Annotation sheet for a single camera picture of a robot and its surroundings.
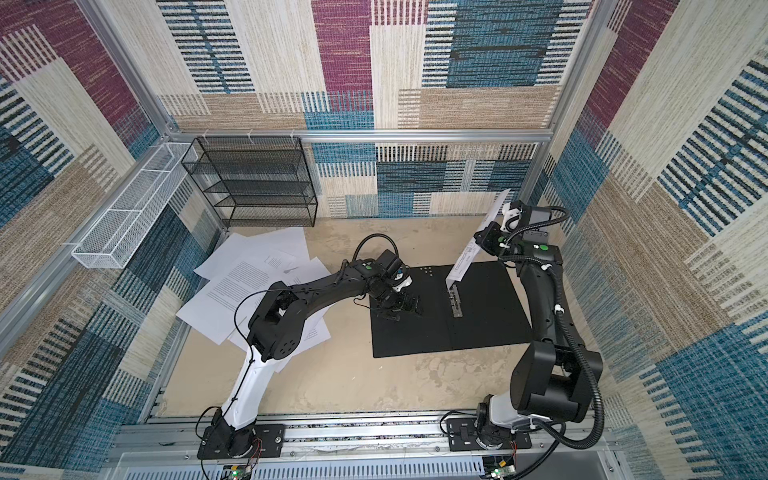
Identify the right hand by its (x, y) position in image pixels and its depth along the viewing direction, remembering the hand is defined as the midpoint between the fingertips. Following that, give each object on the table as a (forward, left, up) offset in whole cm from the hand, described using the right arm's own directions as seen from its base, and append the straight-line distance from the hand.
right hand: (473, 236), depth 81 cm
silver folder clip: (-6, +2, -25) cm, 26 cm away
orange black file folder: (-7, -6, -25) cm, 27 cm away
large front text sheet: (-6, +79, -25) cm, 83 cm away
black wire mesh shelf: (+37, +71, -8) cm, 80 cm away
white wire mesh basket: (-5, +87, +9) cm, 87 cm away
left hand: (-11, +17, -22) cm, 30 cm away
